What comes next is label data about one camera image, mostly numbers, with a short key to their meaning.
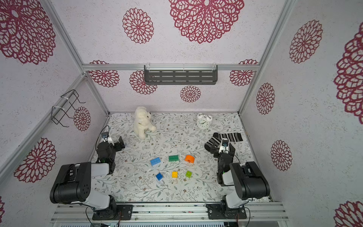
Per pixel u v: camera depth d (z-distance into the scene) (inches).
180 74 36.1
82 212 29.5
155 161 36.2
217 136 41.0
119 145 32.8
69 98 31.1
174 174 33.6
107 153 27.8
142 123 36.9
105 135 30.6
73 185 17.7
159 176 33.5
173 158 37.2
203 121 41.0
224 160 28.7
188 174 34.3
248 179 18.1
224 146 29.3
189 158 36.1
